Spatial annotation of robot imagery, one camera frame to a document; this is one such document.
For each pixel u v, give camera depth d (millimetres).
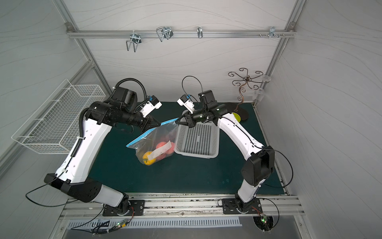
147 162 765
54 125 665
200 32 775
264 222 719
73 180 391
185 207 751
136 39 783
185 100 646
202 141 984
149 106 584
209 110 599
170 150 808
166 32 766
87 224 584
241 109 1051
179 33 781
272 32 764
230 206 733
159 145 767
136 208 735
